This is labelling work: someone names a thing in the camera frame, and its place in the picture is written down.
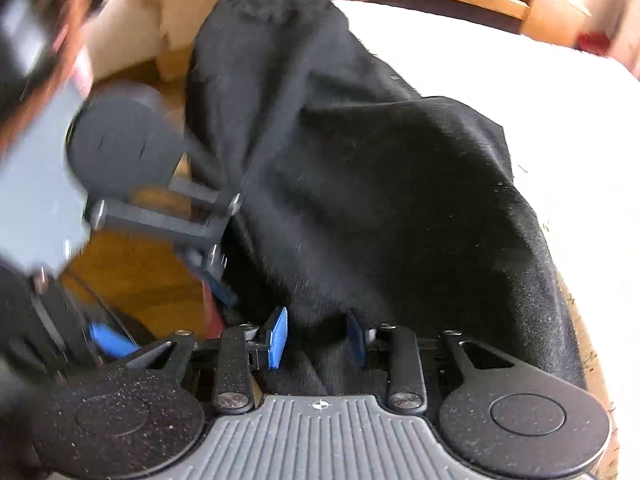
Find black pants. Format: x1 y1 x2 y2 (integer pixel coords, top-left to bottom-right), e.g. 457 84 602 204
185 0 587 397

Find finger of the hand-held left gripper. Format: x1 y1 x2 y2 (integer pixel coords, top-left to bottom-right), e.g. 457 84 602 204
85 130 246 311
30 267 142 367

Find floral patchwork bed sheet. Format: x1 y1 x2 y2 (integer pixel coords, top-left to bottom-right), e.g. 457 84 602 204
330 0 640 461

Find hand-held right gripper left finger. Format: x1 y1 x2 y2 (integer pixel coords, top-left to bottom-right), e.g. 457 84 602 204
117 306 290 415

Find beige cardboard box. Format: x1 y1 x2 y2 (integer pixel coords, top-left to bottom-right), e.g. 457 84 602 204
85 0 242 82

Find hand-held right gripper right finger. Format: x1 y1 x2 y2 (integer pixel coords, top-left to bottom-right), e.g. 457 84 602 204
346 308 518 415

